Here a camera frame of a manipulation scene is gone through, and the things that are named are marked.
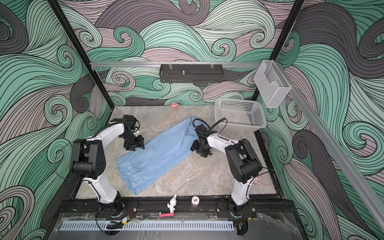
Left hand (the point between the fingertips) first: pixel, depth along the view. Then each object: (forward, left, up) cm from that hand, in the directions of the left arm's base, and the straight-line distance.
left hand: (140, 147), depth 91 cm
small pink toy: (+40, -18, -2) cm, 44 cm away
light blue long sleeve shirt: (-11, 0, -4) cm, 12 cm away
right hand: (0, -35, -4) cm, 35 cm away
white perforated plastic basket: (+32, -71, -4) cm, 78 cm away
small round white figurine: (-29, -34, +1) cm, 45 cm away
